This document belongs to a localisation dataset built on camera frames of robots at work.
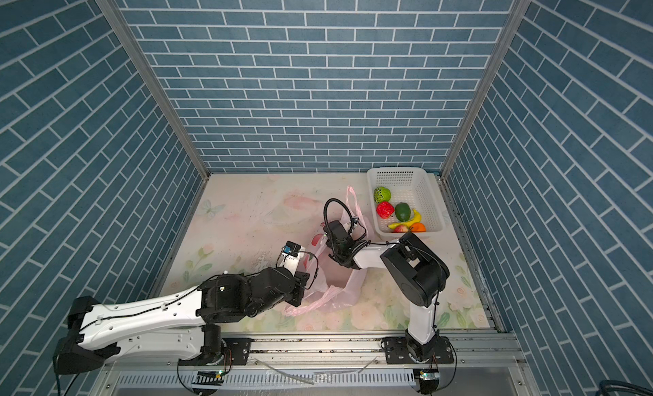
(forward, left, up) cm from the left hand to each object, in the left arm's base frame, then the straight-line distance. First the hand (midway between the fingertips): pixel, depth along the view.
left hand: (317, 284), depth 68 cm
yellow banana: (+33, -38, -15) cm, 52 cm away
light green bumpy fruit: (+43, -24, -11) cm, 50 cm away
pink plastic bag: (-1, -4, 0) cm, 4 cm away
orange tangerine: (+27, -37, -13) cm, 48 cm away
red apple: (+36, -25, -13) cm, 45 cm away
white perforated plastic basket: (+52, -39, -16) cm, 67 cm away
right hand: (+26, -3, -16) cm, 30 cm away
